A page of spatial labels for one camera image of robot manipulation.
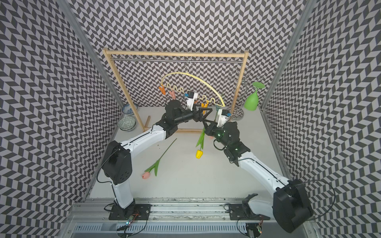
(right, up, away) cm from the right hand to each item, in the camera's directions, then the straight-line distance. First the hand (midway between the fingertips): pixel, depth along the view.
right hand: (202, 123), depth 76 cm
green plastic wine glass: (+30, +13, +14) cm, 35 cm away
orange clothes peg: (-22, +19, +5) cm, 30 cm away
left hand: (+4, +7, 0) cm, 8 cm away
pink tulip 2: (+4, -7, -1) cm, 9 cm away
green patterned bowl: (-54, -1, +30) cm, 61 cm away
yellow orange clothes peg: (+1, +9, -3) cm, 10 cm away
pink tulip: (-31, -29, +7) cm, 43 cm away
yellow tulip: (-2, -15, -4) cm, 15 cm away
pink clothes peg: (-17, +16, +7) cm, 24 cm away
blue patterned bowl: (-58, +10, +40) cm, 71 cm away
